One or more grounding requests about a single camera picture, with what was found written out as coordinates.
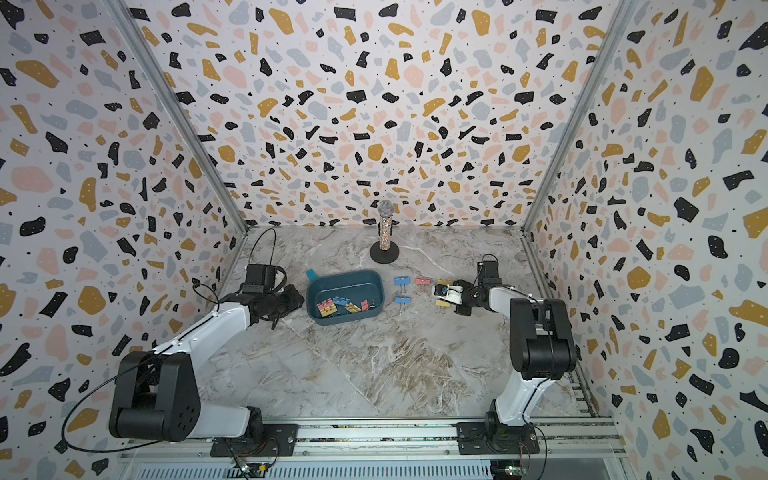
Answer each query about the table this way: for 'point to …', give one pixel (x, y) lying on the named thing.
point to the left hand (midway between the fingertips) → (304, 297)
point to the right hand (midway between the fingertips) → (449, 292)
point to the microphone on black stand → (385, 251)
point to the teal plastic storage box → (345, 298)
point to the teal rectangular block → (311, 275)
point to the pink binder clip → (422, 281)
